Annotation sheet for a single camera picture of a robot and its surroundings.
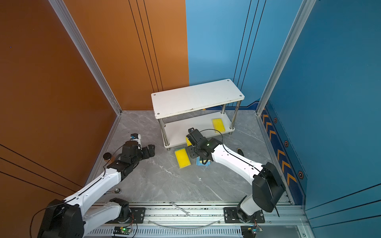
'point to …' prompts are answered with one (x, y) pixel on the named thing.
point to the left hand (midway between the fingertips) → (148, 145)
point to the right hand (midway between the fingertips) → (193, 149)
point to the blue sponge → (208, 163)
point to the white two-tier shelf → (180, 109)
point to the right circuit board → (249, 231)
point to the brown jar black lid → (107, 156)
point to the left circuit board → (122, 230)
